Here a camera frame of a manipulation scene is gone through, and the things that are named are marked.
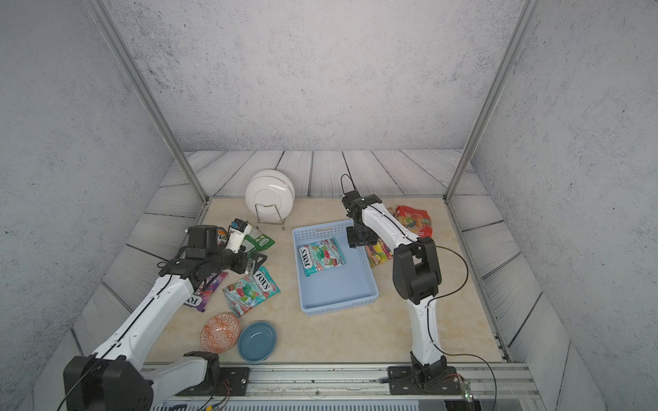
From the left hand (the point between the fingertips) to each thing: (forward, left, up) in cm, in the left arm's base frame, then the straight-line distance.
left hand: (257, 251), depth 81 cm
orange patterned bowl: (-19, +12, -17) cm, 28 cm away
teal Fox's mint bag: (+8, -19, -16) cm, 26 cm away
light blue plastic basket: (0, -24, -18) cm, 30 cm away
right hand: (+8, -34, -9) cm, 36 cm away
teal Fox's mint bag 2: (-7, +7, -16) cm, 19 cm away
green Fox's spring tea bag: (+15, +5, -16) cm, 23 cm away
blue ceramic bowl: (-22, 0, -17) cm, 28 cm away
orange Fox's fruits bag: (+10, -42, -17) cm, 46 cm away
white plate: (+28, +1, -3) cm, 28 cm away
